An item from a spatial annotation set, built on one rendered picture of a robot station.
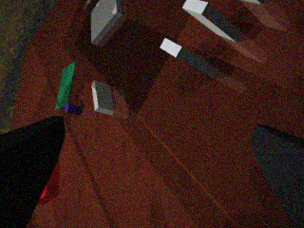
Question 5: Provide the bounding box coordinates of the tan rectangular block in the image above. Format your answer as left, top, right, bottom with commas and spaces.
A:
84, 0, 100, 14

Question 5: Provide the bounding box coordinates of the green flat rectangular mat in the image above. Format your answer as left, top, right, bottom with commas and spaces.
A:
55, 61, 77, 110

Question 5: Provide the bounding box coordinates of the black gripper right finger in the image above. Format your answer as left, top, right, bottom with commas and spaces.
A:
251, 124, 304, 228

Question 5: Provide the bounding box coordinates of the white flat block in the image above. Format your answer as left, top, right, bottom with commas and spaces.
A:
91, 0, 123, 46

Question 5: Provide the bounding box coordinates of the purple block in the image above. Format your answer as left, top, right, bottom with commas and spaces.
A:
65, 104, 83, 116

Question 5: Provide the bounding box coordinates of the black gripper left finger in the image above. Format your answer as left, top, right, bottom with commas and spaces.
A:
0, 116, 66, 228

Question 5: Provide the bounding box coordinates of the red rectangular block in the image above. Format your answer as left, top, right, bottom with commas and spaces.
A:
37, 154, 60, 204

